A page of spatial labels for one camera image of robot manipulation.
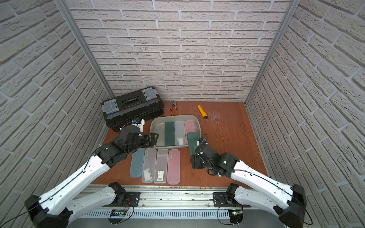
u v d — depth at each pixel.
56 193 0.40
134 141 0.55
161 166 0.85
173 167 0.85
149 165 0.85
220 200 0.73
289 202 0.40
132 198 0.74
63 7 0.70
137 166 0.83
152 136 0.67
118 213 0.73
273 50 0.85
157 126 1.03
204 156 0.55
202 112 1.12
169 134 0.98
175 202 0.74
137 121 0.64
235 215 0.70
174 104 1.18
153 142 0.66
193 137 0.79
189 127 1.03
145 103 0.97
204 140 0.68
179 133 0.98
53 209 0.38
